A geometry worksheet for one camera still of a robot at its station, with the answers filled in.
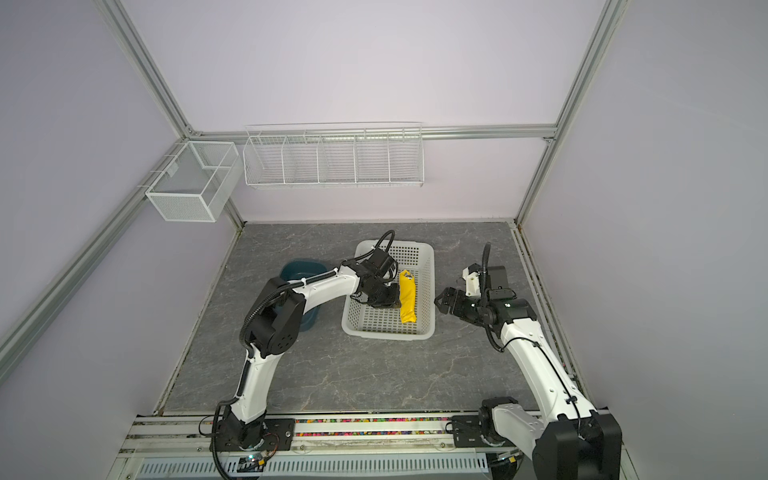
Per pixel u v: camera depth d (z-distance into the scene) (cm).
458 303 71
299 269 102
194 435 75
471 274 75
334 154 97
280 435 74
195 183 97
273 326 55
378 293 84
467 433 74
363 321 93
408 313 92
